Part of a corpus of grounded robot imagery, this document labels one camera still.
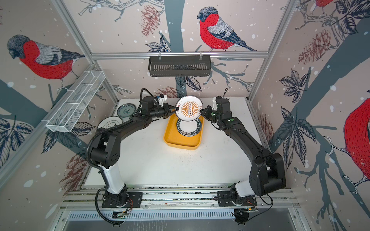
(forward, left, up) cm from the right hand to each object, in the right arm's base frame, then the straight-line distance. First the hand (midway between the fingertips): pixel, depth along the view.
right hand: (200, 108), depth 83 cm
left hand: (+1, +12, -1) cm, 12 cm away
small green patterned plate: (+17, +60, -23) cm, 66 cm away
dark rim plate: (-1, +6, -20) cm, 21 cm away
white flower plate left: (+5, +69, -23) cm, 73 cm away
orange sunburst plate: (+2, +6, -2) cm, 7 cm away
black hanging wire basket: (+39, +16, +4) cm, 43 cm away
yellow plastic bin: (-7, +18, -25) cm, 32 cm away
